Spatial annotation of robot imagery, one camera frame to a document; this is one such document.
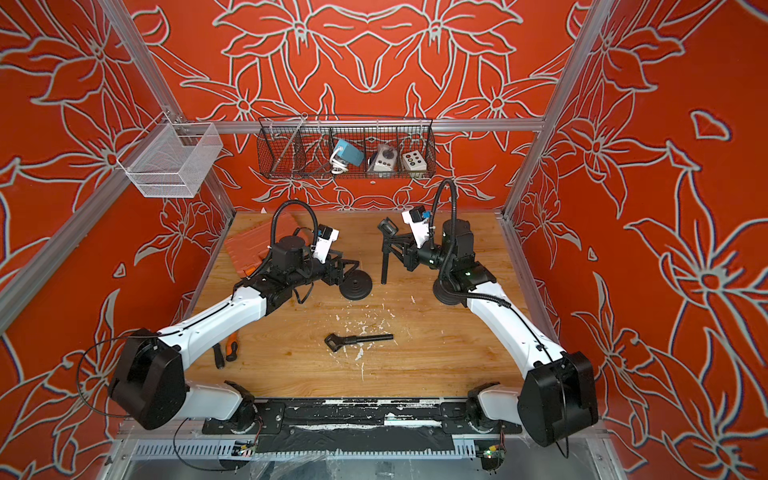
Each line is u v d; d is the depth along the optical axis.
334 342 0.85
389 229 0.72
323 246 0.71
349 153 0.85
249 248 1.02
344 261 0.71
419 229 0.64
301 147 0.99
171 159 0.91
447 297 0.94
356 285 0.95
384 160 0.91
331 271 0.70
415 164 0.95
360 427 0.73
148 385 0.41
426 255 0.66
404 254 0.68
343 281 0.73
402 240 0.68
